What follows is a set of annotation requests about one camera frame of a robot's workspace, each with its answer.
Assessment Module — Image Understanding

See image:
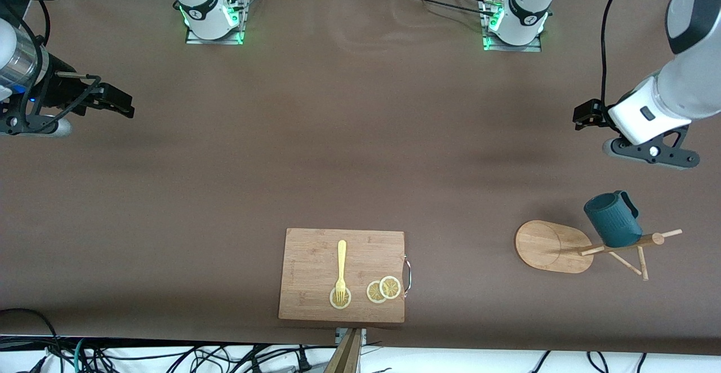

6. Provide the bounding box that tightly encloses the wooden cup rack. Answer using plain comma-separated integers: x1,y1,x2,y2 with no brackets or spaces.
514,220,683,282

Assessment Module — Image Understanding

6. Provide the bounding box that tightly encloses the black left camera mount bracket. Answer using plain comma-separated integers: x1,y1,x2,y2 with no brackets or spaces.
611,125,701,170

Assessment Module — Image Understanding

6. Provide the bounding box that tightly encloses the yellow plastic fork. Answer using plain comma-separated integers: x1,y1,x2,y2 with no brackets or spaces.
335,240,348,301

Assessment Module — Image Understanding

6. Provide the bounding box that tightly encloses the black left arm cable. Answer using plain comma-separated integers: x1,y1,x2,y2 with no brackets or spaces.
600,0,646,112

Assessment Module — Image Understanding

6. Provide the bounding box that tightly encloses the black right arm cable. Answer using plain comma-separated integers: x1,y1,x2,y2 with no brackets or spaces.
0,0,105,134

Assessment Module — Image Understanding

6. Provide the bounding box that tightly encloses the dark teal ribbed cup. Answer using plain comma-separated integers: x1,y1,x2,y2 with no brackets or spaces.
583,190,644,248

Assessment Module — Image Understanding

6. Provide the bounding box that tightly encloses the brown table cover mat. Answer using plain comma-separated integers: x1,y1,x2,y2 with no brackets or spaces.
0,0,721,356

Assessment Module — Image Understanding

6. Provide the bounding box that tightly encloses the thick black looping cable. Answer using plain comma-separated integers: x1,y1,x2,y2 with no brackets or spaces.
0,308,60,362

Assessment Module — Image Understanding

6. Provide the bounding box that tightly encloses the black right camera mount bracket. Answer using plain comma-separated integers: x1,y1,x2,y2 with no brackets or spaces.
0,111,57,136

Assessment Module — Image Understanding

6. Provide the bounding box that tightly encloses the small metal bracket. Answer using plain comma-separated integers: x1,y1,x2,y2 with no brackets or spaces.
335,328,367,347

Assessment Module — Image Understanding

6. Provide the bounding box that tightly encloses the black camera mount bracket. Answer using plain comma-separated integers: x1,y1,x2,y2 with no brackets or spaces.
0,111,57,136
611,125,701,170

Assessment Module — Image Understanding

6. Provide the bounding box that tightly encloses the bamboo cutting board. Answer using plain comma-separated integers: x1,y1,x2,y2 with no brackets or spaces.
278,228,406,323

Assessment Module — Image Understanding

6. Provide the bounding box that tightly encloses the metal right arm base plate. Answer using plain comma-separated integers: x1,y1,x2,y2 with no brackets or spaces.
185,0,244,46

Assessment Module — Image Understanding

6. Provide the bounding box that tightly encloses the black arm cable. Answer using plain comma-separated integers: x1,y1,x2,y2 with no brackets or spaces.
0,0,105,134
600,0,646,112

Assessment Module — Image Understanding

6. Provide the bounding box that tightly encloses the black cable on mat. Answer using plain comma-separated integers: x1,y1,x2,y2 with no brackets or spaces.
394,0,496,17

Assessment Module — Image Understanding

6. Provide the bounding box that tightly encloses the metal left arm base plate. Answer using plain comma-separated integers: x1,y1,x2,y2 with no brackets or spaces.
482,0,542,52

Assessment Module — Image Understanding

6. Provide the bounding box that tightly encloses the wooden post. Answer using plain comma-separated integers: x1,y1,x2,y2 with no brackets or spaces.
324,328,363,373

